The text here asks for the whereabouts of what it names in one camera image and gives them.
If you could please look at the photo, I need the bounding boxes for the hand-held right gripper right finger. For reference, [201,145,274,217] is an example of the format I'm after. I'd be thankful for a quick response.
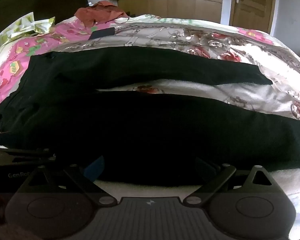
[183,157,282,207]

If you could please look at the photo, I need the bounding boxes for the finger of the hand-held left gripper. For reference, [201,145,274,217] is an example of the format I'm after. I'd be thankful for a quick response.
[0,148,56,161]

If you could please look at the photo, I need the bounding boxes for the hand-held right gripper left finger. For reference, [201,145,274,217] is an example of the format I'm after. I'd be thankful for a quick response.
[17,155,118,207]

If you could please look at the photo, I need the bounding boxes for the black pants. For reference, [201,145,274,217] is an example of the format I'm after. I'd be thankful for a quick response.
[0,45,300,188]

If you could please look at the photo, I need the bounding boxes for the brown fuzzy sleeve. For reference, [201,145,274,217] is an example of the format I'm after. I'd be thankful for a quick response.
[0,224,36,240]

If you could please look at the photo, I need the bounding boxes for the pink floral bed sheet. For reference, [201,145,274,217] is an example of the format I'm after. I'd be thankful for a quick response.
[0,16,115,110]

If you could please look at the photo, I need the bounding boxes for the green and white patterned cloth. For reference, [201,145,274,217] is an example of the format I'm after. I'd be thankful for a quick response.
[0,12,56,48]

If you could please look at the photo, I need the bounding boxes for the white floral blanket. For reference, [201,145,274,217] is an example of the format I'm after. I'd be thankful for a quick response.
[57,15,300,198]

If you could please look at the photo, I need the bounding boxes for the flat black object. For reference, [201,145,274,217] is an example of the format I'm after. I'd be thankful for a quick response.
[88,27,115,40]

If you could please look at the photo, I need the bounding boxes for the dark bed headboard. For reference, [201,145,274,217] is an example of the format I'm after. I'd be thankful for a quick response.
[0,0,89,53]

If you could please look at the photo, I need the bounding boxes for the red-orange garment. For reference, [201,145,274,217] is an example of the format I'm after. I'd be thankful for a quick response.
[74,1,129,28]

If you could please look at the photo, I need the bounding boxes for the wooden wardrobe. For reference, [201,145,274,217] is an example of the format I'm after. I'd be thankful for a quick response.
[108,0,224,25]

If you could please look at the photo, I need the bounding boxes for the wooden door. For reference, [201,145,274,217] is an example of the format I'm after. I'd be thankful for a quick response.
[229,0,277,34]

